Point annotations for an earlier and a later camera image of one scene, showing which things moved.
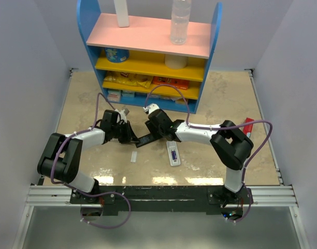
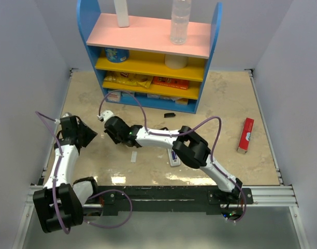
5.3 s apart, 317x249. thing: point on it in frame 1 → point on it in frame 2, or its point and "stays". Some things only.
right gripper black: [152, 128] → [116, 140]
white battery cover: [133, 156] stays
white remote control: [173, 153] stays
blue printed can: [116, 55] stays
